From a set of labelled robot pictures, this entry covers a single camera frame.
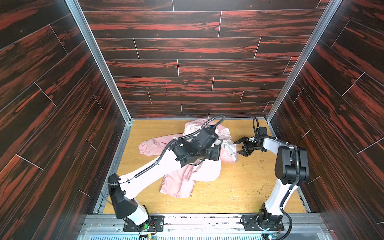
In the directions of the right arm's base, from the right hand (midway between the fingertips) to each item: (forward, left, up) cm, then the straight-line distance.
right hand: (237, 146), depth 99 cm
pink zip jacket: (-26, +38, -2) cm, 46 cm away
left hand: (-20, +16, +25) cm, 36 cm away
